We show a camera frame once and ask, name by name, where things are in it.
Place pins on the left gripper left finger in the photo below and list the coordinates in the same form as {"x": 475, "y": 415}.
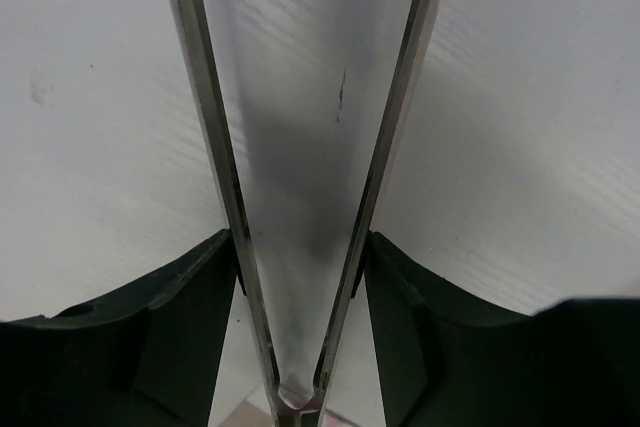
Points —
{"x": 144, "y": 354}

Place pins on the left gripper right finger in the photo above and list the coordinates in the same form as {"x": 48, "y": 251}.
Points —
{"x": 448, "y": 358}

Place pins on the metal tongs wooden tips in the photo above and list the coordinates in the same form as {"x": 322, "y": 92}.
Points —
{"x": 301, "y": 105}

